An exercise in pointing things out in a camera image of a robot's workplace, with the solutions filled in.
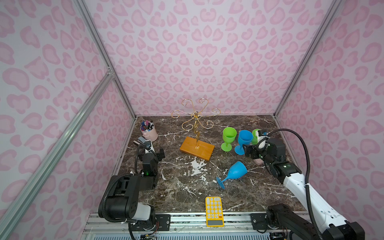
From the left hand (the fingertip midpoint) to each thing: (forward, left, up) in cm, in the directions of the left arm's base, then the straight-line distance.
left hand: (152, 144), depth 89 cm
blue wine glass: (+3, -56, +2) cm, 56 cm away
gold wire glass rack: (+3, -27, +19) cm, 33 cm away
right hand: (-5, -56, +8) cm, 57 cm away
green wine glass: (+6, -47, 0) cm, 47 cm away
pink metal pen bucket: (+12, +5, -1) cm, 13 cm away
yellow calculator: (-35, -35, -10) cm, 51 cm away
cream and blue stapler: (+9, +11, -9) cm, 17 cm away
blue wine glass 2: (-14, -49, -7) cm, 52 cm away
